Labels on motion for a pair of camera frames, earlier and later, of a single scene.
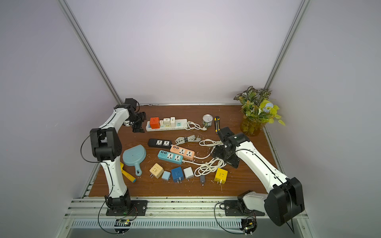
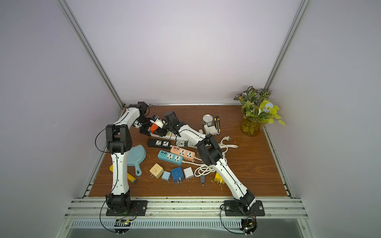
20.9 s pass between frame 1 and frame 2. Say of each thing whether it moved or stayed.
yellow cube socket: stayed
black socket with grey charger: stayed
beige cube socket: stayed
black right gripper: moved
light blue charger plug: stayed
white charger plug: stayed
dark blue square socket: stayed
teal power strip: stayed
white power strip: moved
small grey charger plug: stayed
